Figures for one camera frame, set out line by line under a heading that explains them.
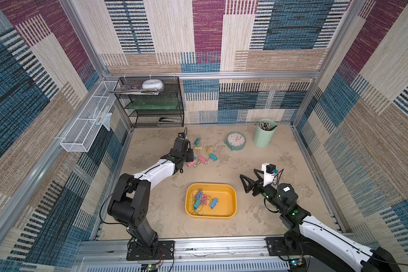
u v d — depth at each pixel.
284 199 0.60
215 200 0.87
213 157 1.05
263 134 1.02
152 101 1.06
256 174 0.80
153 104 0.96
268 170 0.67
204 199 0.86
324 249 0.53
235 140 1.08
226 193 0.88
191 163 0.93
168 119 1.12
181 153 0.73
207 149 1.06
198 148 1.06
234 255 0.73
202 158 1.02
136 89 0.92
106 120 0.79
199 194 0.87
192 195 0.87
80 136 0.90
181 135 0.83
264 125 0.97
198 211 0.83
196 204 0.83
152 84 0.89
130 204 0.46
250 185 0.69
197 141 1.11
